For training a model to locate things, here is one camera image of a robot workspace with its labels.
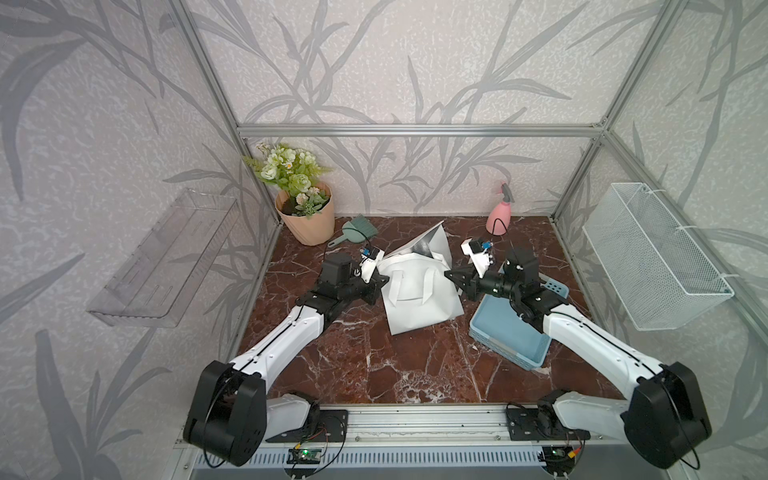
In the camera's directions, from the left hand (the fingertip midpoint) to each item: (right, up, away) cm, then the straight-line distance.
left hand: (387, 278), depth 82 cm
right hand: (+16, +2, -5) cm, 17 cm away
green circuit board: (-19, -41, -11) cm, 47 cm away
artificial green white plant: (-30, +32, +11) cm, 46 cm away
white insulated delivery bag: (+8, -5, 0) cm, 9 cm away
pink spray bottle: (+41, +18, +30) cm, 53 cm away
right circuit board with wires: (+43, -43, -8) cm, 62 cm away
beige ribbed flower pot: (-27, +14, +18) cm, 35 cm away
